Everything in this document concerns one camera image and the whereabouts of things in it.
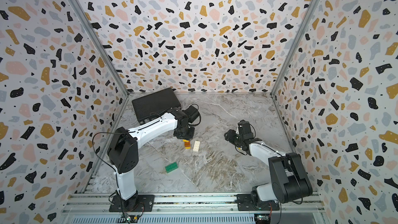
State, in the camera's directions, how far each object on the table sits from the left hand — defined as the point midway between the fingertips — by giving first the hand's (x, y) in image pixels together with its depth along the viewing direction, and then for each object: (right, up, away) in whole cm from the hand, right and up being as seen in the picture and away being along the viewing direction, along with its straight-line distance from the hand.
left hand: (190, 137), depth 87 cm
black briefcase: (-31, +18, +23) cm, 43 cm away
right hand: (+21, 0, +5) cm, 22 cm away
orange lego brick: (-2, -5, +4) cm, 7 cm away
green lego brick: (-10, -16, -3) cm, 19 cm away
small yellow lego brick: (-2, 0, -7) cm, 7 cm away
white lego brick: (+3, -6, +5) cm, 8 cm away
